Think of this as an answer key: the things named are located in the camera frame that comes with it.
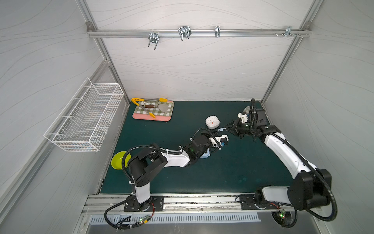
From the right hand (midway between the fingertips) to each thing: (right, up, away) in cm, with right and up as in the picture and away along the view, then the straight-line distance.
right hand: (224, 126), depth 80 cm
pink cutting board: (-53, +4, +31) cm, 61 cm away
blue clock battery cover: (-2, -2, 0) cm, 3 cm away
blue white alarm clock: (-10, -18, +8) cm, 22 cm away
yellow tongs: (-65, +18, +38) cm, 78 cm away
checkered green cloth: (-47, +9, +35) cm, 59 cm away
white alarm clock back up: (-3, +1, +24) cm, 24 cm away
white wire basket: (-71, +1, -13) cm, 72 cm away
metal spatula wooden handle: (-41, +12, +35) cm, 55 cm away
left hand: (-4, -2, +1) cm, 5 cm away
